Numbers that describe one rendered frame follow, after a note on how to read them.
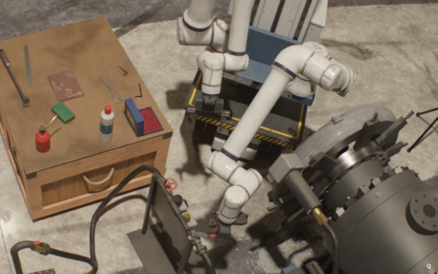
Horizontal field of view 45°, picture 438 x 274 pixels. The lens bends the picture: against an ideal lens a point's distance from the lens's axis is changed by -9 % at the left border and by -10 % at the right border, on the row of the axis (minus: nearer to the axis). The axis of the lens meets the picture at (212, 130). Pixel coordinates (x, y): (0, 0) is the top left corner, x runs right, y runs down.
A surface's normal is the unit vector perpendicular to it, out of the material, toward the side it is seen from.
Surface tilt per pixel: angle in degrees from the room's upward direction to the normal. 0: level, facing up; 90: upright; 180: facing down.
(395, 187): 11
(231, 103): 0
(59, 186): 90
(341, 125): 24
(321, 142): 41
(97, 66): 0
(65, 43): 0
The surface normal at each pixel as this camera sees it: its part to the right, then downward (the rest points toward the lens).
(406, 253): -0.36, -0.37
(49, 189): 0.48, 0.72
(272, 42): -0.23, 0.70
